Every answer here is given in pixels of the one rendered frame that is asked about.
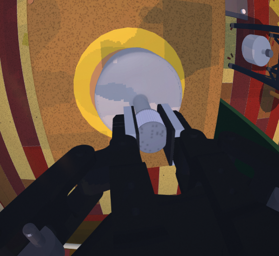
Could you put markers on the black bar frame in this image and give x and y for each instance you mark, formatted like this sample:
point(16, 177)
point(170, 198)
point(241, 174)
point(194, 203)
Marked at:
point(250, 27)

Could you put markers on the wooden rod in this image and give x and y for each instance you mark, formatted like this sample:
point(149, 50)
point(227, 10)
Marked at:
point(275, 94)

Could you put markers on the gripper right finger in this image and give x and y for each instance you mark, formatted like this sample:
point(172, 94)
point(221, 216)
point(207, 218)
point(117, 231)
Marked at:
point(174, 127)

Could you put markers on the large grey check weight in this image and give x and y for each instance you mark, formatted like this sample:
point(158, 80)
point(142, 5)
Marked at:
point(139, 75)

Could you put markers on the small grey check weight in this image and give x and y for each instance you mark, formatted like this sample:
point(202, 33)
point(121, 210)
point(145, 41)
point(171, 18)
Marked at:
point(254, 49)

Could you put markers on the brown cork board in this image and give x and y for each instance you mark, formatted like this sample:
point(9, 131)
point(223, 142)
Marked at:
point(65, 42)

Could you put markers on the orange round stud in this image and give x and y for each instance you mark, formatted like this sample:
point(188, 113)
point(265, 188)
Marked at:
point(30, 0)

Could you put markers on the dark green panel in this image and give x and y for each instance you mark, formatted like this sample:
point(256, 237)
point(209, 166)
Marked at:
point(235, 119)

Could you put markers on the dark grey weight with peg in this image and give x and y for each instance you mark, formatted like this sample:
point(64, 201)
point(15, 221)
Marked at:
point(45, 240)

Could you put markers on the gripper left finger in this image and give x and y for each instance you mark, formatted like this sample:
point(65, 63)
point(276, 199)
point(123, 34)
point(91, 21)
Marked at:
point(125, 147)

